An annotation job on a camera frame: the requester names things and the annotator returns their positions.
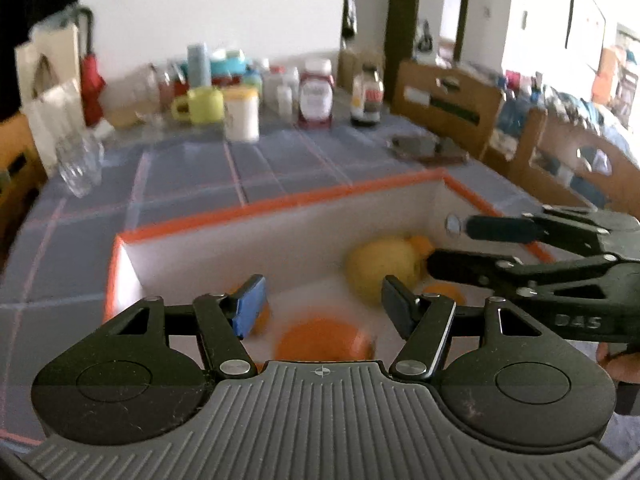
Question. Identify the clear drinking glass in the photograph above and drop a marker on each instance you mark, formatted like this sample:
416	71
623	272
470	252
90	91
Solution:
79	165
150	95

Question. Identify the orange cardboard box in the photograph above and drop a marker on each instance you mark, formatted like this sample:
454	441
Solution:
225	240

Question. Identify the wooden chair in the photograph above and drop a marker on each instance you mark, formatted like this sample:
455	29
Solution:
445	105
575	160
15	180

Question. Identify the small white bottle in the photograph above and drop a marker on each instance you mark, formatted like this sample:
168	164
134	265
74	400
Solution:
284	101

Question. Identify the small orange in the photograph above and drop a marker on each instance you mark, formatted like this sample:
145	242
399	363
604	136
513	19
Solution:
422	246
442	294

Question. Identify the blue bottle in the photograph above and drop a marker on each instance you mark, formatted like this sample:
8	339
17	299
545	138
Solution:
198	65

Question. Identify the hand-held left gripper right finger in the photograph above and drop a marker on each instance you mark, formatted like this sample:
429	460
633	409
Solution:
397	305

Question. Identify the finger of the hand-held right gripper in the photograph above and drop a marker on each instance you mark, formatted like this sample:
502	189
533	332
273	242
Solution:
475	267
500	228

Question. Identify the person's right hand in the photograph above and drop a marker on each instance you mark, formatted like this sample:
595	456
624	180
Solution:
620	365

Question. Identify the white canister yellow lid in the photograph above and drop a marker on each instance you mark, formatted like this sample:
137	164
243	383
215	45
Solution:
242	117

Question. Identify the white paper bag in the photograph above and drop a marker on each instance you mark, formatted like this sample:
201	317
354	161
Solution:
47	95

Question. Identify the yellow-green lemon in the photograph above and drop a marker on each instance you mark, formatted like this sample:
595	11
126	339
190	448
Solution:
380	265

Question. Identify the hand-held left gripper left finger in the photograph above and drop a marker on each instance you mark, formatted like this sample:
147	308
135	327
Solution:
250	307

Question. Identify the black framed whiteboard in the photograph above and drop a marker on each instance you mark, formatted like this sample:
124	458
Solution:
586	20

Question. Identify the teal bowl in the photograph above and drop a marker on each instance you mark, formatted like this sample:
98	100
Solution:
229	64

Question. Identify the red umbrella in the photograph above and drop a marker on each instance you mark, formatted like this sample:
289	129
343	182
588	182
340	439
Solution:
92	85

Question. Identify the red label white jar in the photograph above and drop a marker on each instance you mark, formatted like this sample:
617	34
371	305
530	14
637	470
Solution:
316	95

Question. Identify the yellow-green mug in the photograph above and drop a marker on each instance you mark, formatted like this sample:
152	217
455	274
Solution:
205	106

